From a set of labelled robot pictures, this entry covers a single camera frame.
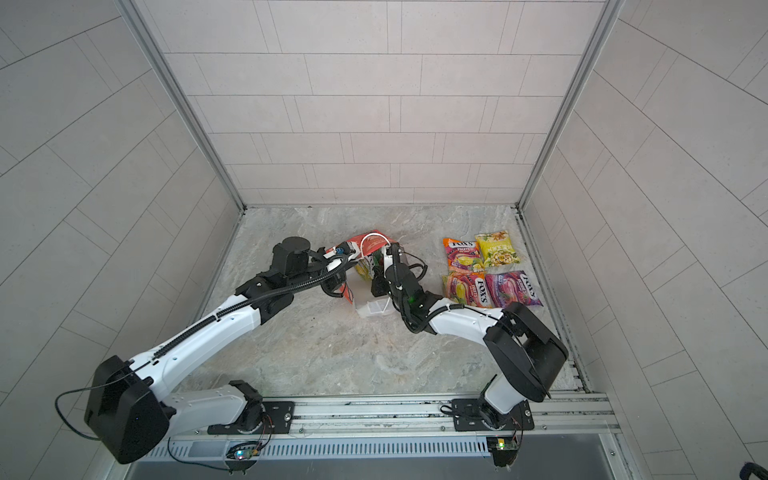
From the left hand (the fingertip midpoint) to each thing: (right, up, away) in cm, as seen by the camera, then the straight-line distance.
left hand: (361, 257), depth 75 cm
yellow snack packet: (+42, 0, +24) cm, 48 cm away
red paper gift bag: (+2, +2, 0) cm, 3 cm away
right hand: (+2, -5, +9) cm, 10 cm away
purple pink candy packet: (+44, -11, +16) cm, 48 cm away
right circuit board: (+34, -44, -7) cm, 56 cm away
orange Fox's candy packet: (+31, -1, +24) cm, 39 cm away
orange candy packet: (+31, -11, +16) cm, 36 cm away
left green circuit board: (-24, -41, -11) cm, 49 cm away
